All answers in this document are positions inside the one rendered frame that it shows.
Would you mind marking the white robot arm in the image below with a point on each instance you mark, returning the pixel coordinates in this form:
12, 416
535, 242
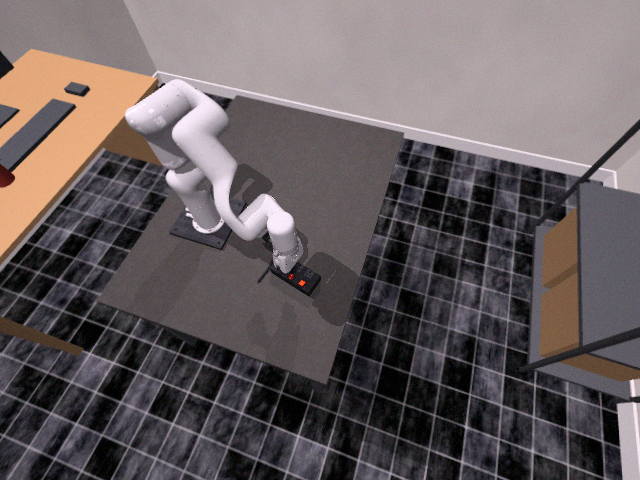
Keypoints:
196, 135

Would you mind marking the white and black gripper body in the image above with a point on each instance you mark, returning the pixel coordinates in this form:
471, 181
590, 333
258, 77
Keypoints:
286, 263

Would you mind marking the black power strip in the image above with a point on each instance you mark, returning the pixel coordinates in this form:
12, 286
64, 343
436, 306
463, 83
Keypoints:
302, 278

